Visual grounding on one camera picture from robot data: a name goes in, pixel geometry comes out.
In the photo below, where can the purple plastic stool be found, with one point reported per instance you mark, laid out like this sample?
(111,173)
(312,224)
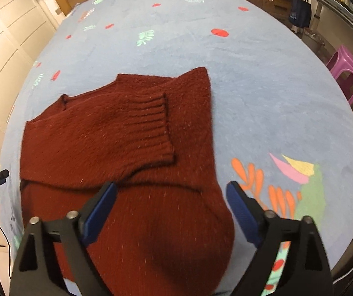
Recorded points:
(345,60)

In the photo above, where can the dark red knit sweater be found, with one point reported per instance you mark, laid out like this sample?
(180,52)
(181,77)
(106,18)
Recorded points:
(133,129)

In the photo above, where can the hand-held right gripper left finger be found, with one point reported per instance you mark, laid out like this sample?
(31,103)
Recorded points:
(98,215)

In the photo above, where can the dark blue tote bag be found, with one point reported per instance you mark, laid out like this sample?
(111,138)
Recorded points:
(299,14)

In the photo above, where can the glass-top desk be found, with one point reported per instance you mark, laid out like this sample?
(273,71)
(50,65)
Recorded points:
(342,9)

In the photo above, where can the white wardrobe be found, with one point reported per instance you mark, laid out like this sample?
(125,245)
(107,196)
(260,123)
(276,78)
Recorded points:
(10,37)

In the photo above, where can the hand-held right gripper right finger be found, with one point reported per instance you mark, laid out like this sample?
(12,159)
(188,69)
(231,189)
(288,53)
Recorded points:
(245,215)

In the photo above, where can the printed blue bedsheet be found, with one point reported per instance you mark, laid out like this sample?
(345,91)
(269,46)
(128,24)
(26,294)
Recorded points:
(256,83)

